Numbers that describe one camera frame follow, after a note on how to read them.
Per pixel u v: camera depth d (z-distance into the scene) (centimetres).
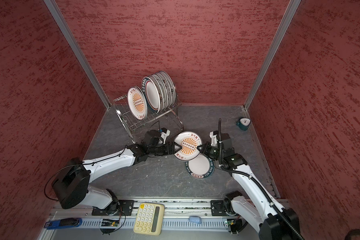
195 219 71
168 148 72
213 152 68
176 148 76
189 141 83
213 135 75
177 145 77
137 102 75
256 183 47
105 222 73
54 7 71
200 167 88
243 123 106
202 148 77
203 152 68
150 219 69
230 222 72
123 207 74
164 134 77
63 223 67
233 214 71
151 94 79
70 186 43
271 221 39
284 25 77
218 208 75
